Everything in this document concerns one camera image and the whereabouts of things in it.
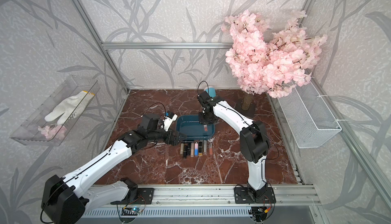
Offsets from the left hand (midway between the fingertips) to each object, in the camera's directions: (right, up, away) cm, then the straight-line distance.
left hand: (180, 134), depth 76 cm
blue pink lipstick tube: (+7, -12, +12) cm, 18 cm away
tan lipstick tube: (+5, -12, +12) cm, 18 cm away
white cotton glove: (-47, +14, -9) cm, 50 cm away
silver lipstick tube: (+12, -10, +13) cm, 20 cm away
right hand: (+11, +5, +13) cm, 18 cm away
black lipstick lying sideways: (+3, -7, +14) cm, 16 cm away
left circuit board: (-23, -36, -5) cm, 43 cm away
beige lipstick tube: (-1, -11, +13) cm, 17 cm away
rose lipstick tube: (+16, -12, +12) cm, 23 cm away
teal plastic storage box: (+2, 0, +25) cm, 25 cm away
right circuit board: (+38, -36, -6) cm, 53 cm away
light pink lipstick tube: (+13, +1, +10) cm, 17 cm away
